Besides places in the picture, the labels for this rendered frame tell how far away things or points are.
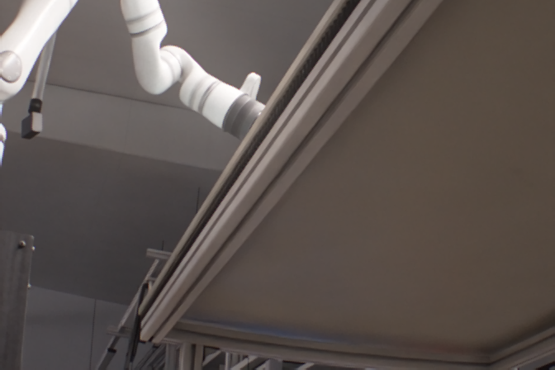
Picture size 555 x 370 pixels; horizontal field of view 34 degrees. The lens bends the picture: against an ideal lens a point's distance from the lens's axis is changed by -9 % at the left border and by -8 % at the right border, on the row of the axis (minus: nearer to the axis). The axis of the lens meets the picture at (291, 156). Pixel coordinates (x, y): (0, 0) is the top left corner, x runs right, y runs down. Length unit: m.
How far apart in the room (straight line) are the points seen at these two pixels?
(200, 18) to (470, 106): 5.23
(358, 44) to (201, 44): 5.69
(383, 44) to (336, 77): 0.07
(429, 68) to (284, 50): 5.53
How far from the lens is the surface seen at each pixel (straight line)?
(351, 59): 0.93
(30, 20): 1.54
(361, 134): 1.21
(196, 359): 2.08
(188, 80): 1.78
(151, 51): 1.78
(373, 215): 1.45
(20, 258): 1.29
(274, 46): 6.53
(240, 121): 1.73
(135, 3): 1.77
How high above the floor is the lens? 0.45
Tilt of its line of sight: 25 degrees up
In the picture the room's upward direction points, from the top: 4 degrees clockwise
